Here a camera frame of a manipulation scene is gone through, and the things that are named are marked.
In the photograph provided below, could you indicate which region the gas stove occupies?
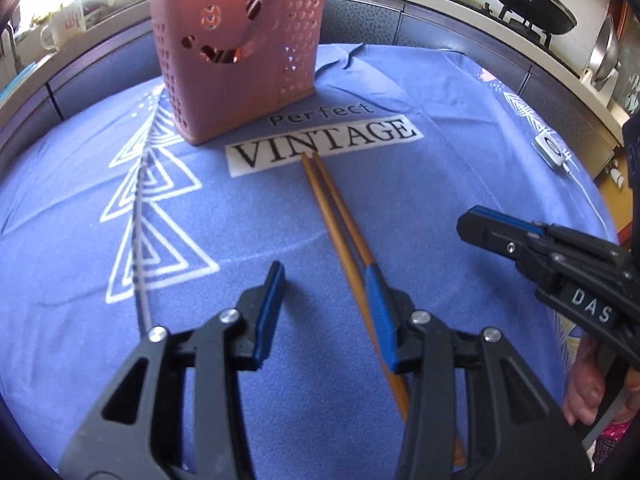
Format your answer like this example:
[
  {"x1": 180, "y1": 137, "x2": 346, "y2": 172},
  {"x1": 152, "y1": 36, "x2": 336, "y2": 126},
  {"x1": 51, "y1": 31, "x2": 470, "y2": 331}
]
[{"x1": 385, "y1": 0, "x2": 596, "y2": 76}]

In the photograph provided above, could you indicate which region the person's right hand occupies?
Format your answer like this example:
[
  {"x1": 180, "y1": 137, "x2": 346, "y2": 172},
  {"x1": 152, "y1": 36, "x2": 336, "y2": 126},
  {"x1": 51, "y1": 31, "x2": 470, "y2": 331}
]
[{"x1": 564, "y1": 332, "x2": 626, "y2": 427}]

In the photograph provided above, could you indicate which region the light brown wooden chopstick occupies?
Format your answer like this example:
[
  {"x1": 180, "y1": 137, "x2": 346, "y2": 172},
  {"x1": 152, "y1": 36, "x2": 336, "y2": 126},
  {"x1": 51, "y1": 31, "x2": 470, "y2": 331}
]
[
  {"x1": 300, "y1": 153, "x2": 413, "y2": 426},
  {"x1": 311, "y1": 151, "x2": 470, "y2": 470}
]

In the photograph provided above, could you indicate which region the dark cloth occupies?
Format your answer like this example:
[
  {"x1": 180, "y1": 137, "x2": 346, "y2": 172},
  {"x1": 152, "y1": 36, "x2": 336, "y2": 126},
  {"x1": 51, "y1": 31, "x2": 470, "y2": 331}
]
[{"x1": 622, "y1": 112, "x2": 640, "y2": 201}]

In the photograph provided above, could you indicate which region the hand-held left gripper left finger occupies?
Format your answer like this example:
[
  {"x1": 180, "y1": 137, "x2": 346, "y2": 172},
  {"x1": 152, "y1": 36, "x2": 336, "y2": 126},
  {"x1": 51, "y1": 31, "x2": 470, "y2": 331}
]
[{"x1": 59, "y1": 260, "x2": 288, "y2": 480}]

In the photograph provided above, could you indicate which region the steel pot lid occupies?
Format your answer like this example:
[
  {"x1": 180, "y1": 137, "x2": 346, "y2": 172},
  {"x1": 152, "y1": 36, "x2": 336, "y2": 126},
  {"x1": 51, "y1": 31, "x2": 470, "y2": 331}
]
[{"x1": 586, "y1": 14, "x2": 621, "y2": 83}]

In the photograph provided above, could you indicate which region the white square charger puck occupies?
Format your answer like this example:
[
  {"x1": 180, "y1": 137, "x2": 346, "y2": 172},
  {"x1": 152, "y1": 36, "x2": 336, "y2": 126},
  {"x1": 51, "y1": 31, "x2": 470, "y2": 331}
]
[{"x1": 532, "y1": 132, "x2": 568, "y2": 171}]

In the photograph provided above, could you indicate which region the white mug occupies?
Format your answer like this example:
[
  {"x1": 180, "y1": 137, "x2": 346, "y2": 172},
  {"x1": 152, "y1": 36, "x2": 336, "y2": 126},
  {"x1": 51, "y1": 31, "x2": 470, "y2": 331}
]
[{"x1": 40, "y1": 0, "x2": 86, "y2": 52}]

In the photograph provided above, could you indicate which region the pink perforated utensil holder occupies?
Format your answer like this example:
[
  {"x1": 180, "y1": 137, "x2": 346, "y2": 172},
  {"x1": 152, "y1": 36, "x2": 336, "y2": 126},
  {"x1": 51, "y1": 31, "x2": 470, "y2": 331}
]
[{"x1": 149, "y1": 0, "x2": 326, "y2": 146}]

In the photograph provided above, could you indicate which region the blue printed tablecloth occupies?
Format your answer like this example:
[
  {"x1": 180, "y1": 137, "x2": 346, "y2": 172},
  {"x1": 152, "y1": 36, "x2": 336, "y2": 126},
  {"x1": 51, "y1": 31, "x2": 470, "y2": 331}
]
[{"x1": 0, "y1": 42, "x2": 621, "y2": 480}]

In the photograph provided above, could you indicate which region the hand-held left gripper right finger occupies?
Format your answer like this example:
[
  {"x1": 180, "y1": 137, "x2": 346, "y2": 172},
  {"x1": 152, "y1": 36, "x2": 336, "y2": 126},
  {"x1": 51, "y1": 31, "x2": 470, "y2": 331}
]
[{"x1": 364, "y1": 264, "x2": 591, "y2": 480}]

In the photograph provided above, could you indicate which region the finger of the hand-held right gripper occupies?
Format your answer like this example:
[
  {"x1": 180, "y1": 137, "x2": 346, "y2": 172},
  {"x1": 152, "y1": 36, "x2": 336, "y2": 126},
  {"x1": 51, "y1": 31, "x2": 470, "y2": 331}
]
[
  {"x1": 456, "y1": 210, "x2": 552, "y2": 289},
  {"x1": 472, "y1": 206, "x2": 627, "y2": 267}
]

